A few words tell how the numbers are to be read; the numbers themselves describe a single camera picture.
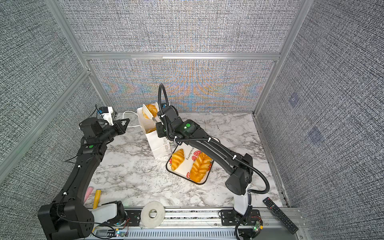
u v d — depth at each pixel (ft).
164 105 2.12
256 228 2.27
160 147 2.88
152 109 2.60
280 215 2.40
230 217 2.41
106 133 2.13
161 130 2.13
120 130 2.20
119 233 2.29
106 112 2.20
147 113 2.41
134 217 2.41
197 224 2.40
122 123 2.26
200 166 2.88
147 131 2.61
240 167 1.45
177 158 2.95
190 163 2.98
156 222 2.35
